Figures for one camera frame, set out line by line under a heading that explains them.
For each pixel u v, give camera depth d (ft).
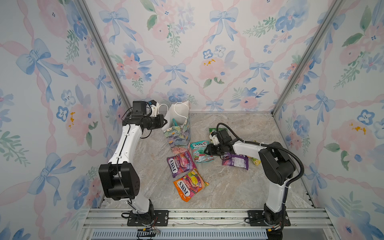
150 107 2.31
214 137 3.00
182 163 2.95
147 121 2.28
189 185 2.68
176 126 2.57
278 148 1.80
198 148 3.13
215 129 2.89
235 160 3.03
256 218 2.39
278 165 1.69
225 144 2.46
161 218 2.42
